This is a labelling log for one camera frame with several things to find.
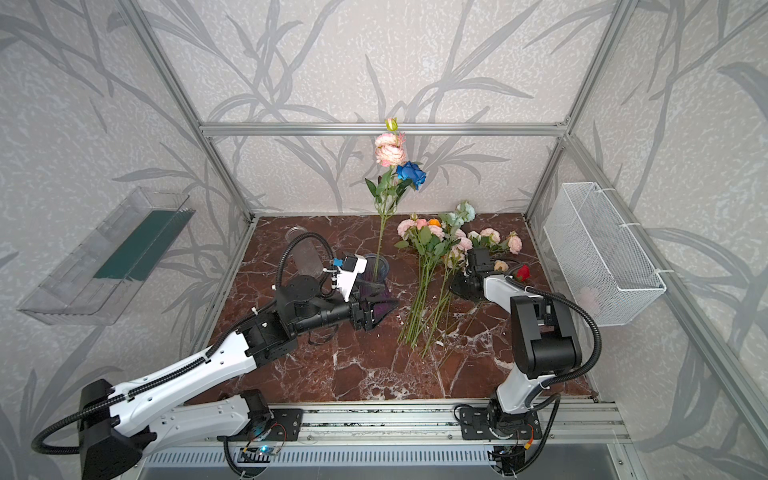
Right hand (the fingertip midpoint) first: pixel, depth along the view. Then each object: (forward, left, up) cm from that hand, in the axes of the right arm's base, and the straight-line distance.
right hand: (453, 277), depth 98 cm
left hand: (-21, +18, +28) cm, 40 cm away
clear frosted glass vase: (+4, +48, +6) cm, 49 cm away
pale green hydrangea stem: (+26, -7, +4) cm, 27 cm away
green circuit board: (-47, +51, -4) cm, 70 cm away
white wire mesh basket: (-21, -26, +32) cm, 46 cm away
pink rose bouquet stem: (-8, +9, -1) cm, 12 cm away
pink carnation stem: (+17, -16, 0) cm, 23 cm away
